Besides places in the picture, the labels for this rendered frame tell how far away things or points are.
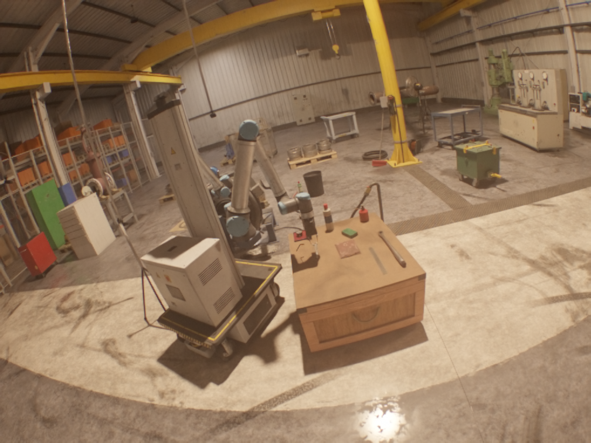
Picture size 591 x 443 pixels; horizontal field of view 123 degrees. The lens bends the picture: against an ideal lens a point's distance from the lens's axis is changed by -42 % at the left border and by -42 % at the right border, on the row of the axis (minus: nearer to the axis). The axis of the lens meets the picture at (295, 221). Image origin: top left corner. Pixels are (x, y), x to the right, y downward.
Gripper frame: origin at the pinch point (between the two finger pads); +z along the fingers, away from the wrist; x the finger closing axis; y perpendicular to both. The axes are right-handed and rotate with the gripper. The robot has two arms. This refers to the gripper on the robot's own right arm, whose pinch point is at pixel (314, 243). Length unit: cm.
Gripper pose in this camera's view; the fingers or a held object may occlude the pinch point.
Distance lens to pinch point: 195.9
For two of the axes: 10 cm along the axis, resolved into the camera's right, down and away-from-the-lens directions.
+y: -0.3, -4.1, 9.1
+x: -9.7, 2.3, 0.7
